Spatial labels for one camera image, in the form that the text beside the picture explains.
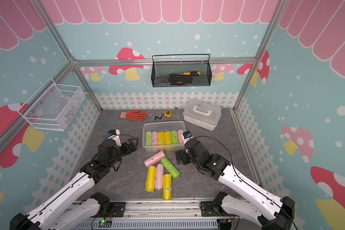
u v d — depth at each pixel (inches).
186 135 24.9
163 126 42.7
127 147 27.0
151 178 32.4
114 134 27.3
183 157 25.1
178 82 33.9
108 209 27.1
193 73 35.6
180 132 40.0
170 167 33.5
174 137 38.3
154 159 34.9
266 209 15.6
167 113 45.6
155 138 38.2
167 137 38.2
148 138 38.9
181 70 37.1
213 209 25.9
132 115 45.8
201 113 40.2
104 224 28.7
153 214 29.0
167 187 30.5
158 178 32.1
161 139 38.2
